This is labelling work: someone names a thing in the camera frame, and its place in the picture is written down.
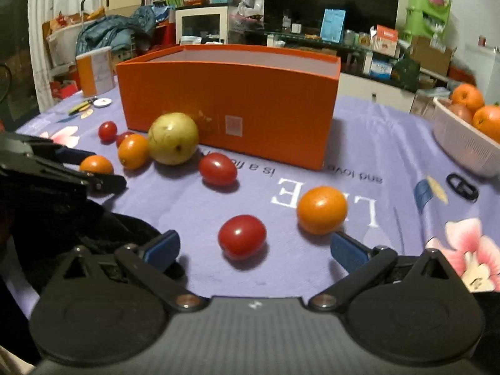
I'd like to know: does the blue jacket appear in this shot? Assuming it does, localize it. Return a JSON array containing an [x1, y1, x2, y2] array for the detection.
[[76, 6, 157, 55]]

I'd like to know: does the clear plastic container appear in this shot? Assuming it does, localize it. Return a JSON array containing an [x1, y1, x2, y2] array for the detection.
[[410, 87, 451, 120]]

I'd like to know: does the kumquat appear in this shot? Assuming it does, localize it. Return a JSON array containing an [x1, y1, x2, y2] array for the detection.
[[118, 133, 150, 170], [79, 155, 114, 175], [296, 186, 348, 236]]

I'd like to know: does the white curtain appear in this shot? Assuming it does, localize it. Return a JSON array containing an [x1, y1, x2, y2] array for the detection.
[[27, 0, 104, 112]]

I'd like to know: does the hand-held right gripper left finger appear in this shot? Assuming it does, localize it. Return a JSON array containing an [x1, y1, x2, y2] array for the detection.
[[62, 230, 208, 313]]

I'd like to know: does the black carabiner clip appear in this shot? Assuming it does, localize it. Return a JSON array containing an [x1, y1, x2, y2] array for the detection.
[[446, 172, 479, 203]]

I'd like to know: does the white perforated plastic basket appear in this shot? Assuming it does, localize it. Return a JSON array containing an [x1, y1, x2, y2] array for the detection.
[[432, 97, 500, 178]]

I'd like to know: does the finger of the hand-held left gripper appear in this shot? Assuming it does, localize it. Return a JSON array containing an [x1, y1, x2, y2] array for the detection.
[[54, 145, 98, 166], [78, 172, 128, 197]]

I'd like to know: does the purple floral tablecloth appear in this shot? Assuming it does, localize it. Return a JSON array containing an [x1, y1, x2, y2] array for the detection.
[[16, 82, 500, 321]]

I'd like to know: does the dark green bag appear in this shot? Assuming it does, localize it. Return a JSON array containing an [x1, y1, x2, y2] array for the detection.
[[392, 52, 422, 92]]

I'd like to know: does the large orange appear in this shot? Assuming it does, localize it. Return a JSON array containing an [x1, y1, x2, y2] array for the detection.
[[472, 105, 500, 143], [450, 83, 485, 115]]

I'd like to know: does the green plastic rack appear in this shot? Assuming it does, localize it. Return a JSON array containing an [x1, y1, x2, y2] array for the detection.
[[402, 0, 452, 43]]

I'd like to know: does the red printed box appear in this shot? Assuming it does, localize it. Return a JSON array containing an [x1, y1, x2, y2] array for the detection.
[[50, 80, 79, 100]]

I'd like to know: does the white cabinet with glass door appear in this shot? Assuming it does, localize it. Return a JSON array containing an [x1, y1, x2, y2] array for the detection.
[[174, 6, 229, 45]]

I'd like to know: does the orange white canister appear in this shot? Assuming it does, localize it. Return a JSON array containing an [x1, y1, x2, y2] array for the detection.
[[75, 46, 116, 98]]

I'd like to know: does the white laundry tub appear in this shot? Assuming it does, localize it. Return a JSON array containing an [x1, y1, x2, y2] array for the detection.
[[47, 23, 84, 67]]

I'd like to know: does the orange cardboard box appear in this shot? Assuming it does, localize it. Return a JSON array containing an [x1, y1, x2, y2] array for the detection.
[[116, 44, 342, 171]]

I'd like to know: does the white chest freezer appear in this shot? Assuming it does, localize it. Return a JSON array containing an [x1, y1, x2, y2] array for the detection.
[[465, 43, 500, 94]]

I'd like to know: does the yellow-green pocket tool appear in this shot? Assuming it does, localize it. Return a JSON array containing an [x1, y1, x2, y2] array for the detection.
[[68, 101, 94, 116]]

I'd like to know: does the blue white carton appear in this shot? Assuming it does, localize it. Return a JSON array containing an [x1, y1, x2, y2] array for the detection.
[[369, 59, 393, 79]]

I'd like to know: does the yellow-green pear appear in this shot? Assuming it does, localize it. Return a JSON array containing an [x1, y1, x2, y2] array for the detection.
[[147, 112, 200, 166]]

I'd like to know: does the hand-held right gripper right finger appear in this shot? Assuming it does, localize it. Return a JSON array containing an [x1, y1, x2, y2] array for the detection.
[[308, 231, 454, 312]]

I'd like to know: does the orange white carton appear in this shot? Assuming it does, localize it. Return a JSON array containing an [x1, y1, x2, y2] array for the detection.
[[373, 24, 399, 57]]

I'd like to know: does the reddish apple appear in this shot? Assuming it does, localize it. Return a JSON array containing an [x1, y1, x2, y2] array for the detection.
[[448, 103, 473, 125]]

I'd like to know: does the brown cardboard box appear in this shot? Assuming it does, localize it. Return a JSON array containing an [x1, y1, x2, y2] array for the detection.
[[410, 36, 456, 77]]

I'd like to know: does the blue paper packet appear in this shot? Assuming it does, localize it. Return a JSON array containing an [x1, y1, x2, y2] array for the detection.
[[319, 8, 347, 43]]

